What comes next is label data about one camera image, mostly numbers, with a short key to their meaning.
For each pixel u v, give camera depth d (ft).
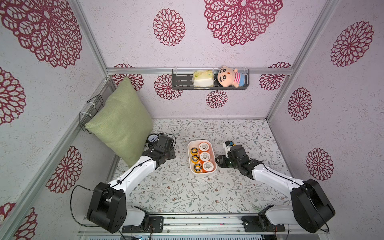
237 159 2.21
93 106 2.56
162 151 2.13
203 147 3.28
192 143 3.28
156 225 2.41
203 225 2.46
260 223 2.19
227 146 2.61
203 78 2.95
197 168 3.07
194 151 3.30
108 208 1.34
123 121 2.60
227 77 2.80
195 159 3.19
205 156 3.11
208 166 2.95
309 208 1.37
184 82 3.06
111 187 1.42
